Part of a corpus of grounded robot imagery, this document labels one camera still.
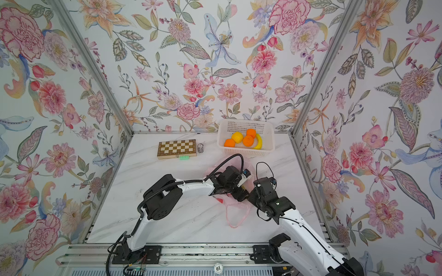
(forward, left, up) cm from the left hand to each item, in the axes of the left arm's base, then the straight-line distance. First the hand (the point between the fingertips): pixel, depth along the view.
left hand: (248, 191), depth 90 cm
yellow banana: (+31, -11, -1) cm, 32 cm away
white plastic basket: (+46, +10, +1) cm, 47 cm away
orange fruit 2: (+34, -4, +1) cm, 34 cm away
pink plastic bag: (-6, +12, +4) cm, 14 cm away
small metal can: (+29, +27, 0) cm, 39 cm away
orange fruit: (+42, -7, +1) cm, 43 cm away
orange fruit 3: (+33, +8, 0) cm, 34 cm away
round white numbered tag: (-34, +16, +4) cm, 37 cm away
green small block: (+24, +37, -3) cm, 44 cm away
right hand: (-4, 0, +6) cm, 7 cm away
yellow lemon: (+36, +3, +3) cm, 36 cm away
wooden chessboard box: (+30, +44, -2) cm, 53 cm away
